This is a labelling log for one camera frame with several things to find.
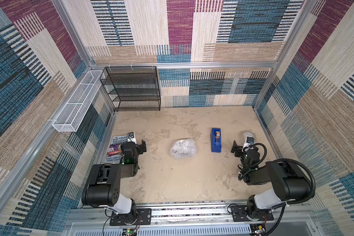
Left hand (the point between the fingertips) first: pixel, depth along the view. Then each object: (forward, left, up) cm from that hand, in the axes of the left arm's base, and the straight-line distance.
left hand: (135, 141), depth 94 cm
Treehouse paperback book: (-6, +12, -5) cm, 14 cm away
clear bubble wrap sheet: (-5, -31, -1) cm, 31 cm away
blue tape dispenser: (+1, -51, -2) cm, 52 cm away
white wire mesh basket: (-3, +24, +26) cm, 36 cm away
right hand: (-3, -67, -1) cm, 67 cm away
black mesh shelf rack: (+39, +6, +11) cm, 41 cm away
